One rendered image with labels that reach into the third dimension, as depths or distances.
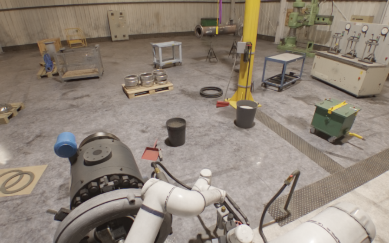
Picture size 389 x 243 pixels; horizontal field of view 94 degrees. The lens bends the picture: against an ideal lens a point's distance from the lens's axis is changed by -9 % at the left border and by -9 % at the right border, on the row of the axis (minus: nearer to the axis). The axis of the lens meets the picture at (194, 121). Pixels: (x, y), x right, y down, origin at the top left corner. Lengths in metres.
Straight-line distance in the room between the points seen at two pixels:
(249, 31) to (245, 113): 1.59
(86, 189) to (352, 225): 1.47
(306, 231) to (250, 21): 3.88
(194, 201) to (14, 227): 2.29
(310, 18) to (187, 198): 11.01
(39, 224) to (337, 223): 2.62
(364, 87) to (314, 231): 5.90
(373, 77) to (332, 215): 5.93
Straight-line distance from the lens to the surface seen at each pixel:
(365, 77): 6.22
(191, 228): 2.22
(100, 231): 1.34
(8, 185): 3.51
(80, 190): 1.63
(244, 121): 3.62
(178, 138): 3.07
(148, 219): 0.94
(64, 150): 1.83
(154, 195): 0.94
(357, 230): 0.61
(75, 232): 1.34
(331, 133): 3.81
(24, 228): 2.82
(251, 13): 4.16
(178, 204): 0.90
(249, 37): 4.19
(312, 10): 11.51
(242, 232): 1.07
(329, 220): 0.59
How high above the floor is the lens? 1.89
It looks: 30 degrees down
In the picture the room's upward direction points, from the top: 1 degrees counter-clockwise
